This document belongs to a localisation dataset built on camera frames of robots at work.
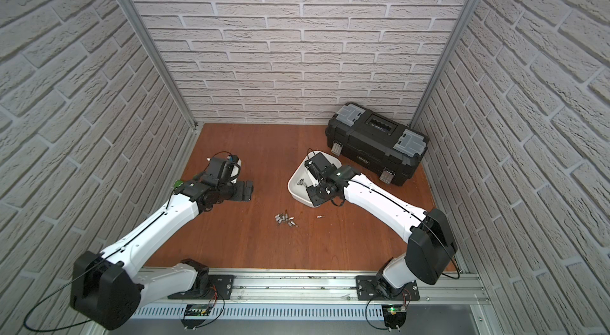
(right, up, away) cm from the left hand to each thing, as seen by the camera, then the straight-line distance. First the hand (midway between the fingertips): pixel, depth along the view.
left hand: (244, 183), depth 83 cm
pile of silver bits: (+13, -14, +5) cm, 20 cm away
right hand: (+28, -4, -1) cm, 28 cm away
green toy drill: (-30, -2, +11) cm, 33 cm away
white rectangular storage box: (+19, -5, +9) cm, 22 cm away
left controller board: (-12, -38, -11) cm, 42 cm away
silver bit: (+20, -2, +14) cm, 25 cm away
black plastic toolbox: (+50, +15, +8) cm, 53 cm away
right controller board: (+50, -39, -13) cm, 64 cm away
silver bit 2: (+28, -14, +5) cm, 32 cm away
